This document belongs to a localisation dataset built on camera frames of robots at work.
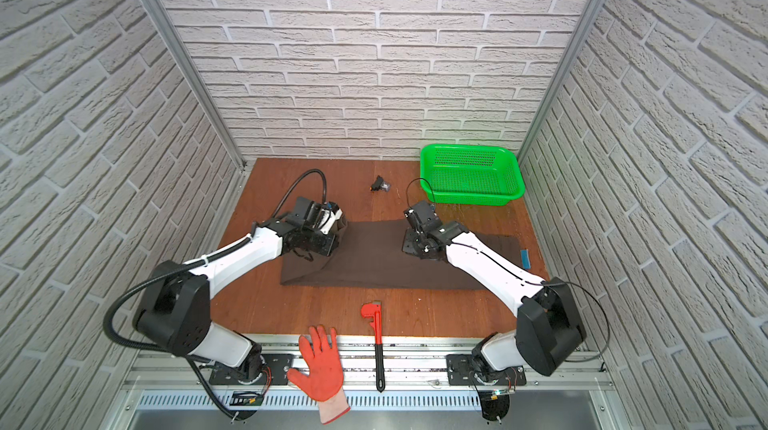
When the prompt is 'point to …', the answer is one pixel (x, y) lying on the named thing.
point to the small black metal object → (380, 184)
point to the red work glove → (324, 381)
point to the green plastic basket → (470, 174)
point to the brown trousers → (369, 255)
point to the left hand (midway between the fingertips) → (339, 239)
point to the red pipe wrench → (373, 310)
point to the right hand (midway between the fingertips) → (411, 242)
